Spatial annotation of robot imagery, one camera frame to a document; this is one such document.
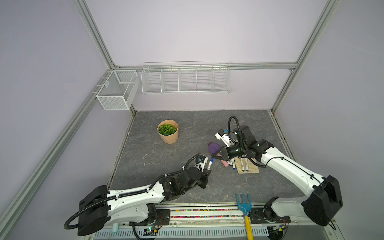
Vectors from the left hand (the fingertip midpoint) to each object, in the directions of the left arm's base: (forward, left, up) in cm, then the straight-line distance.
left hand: (209, 172), depth 75 cm
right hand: (+5, -2, +5) cm, 8 cm away
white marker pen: (+2, 0, +3) cm, 4 cm away
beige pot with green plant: (+30, +23, -2) cm, 38 cm away
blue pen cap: (+5, -1, +5) cm, 7 cm away
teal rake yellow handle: (-15, -18, -12) cm, 26 cm away
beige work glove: (+6, -28, -12) cm, 31 cm away
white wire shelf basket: (+60, +8, +16) cm, 63 cm away
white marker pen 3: (+7, -22, -12) cm, 25 cm away
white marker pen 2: (+8, -17, -13) cm, 23 cm away
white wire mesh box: (+58, +57, +10) cm, 82 cm away
